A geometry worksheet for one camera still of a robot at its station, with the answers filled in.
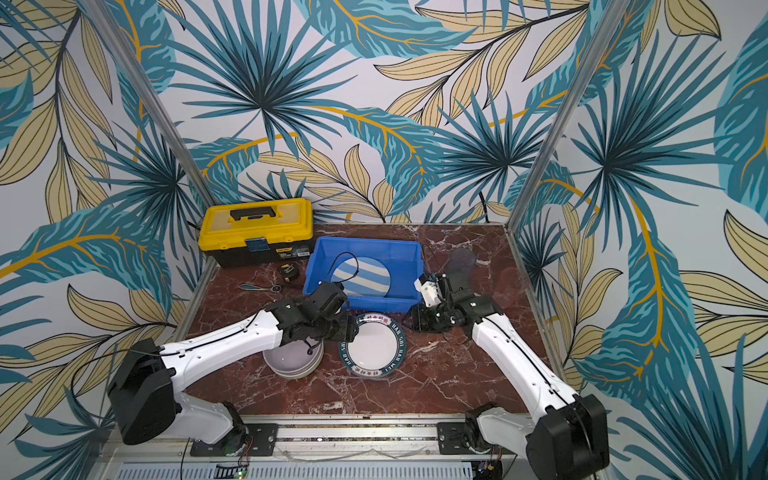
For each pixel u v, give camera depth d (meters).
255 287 1.01
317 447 0.73
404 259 1.07
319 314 0.62
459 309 0.57
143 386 0.40
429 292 0.73
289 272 1.03
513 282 1.02
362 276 1.06
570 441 0.39
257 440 0.73
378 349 0.87
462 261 1.02
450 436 0.74
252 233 0.96
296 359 0.80
